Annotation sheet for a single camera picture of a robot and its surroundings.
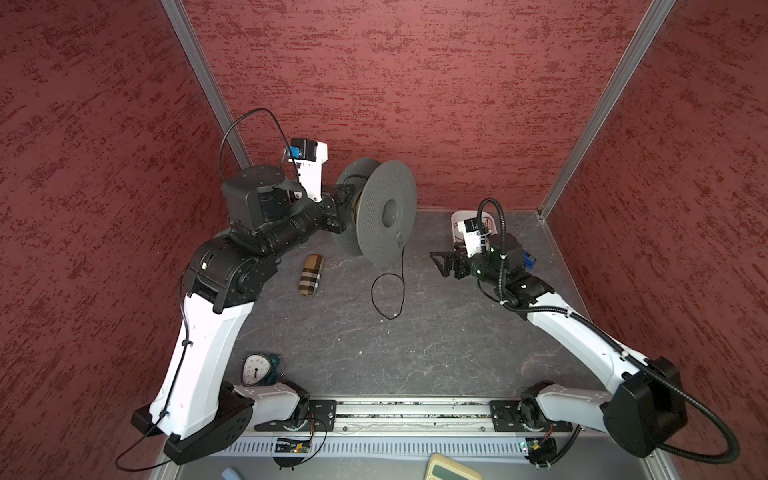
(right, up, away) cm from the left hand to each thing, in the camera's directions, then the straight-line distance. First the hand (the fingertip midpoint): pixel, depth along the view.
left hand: (350, 197), depth 54 cm
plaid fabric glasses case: (-20, -20, +44) cm, 52 cm away
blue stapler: (+56, -15, +49) cm, 77 cm away
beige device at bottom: (+19, -60, +12) cm, 64 cm away
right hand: (+21, -12, +25) cm, 34 cm away
